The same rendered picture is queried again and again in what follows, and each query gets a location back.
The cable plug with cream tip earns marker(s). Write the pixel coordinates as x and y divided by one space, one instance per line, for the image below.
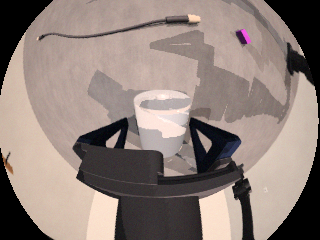
187 18

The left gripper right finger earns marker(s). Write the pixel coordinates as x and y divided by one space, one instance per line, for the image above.
224 144

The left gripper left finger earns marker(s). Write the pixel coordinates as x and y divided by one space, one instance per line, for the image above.
99 136

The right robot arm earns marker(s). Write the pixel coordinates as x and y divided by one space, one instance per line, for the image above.
298 63

